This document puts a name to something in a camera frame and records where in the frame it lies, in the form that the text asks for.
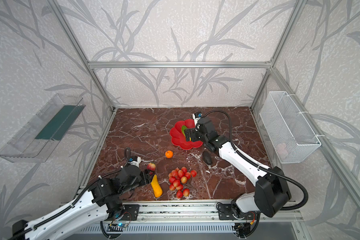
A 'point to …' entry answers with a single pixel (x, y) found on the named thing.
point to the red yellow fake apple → (151, 166)
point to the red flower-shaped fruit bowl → (178, 138)
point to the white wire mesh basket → (292, 136)
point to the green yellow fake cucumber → (183, 128)
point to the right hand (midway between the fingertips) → (192, 124)
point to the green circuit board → (118, 227)
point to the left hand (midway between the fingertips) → (154, 171)
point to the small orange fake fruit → (169, 154)
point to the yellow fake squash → (157, 189)
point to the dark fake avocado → (207, 157)
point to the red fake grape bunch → (177, 177)
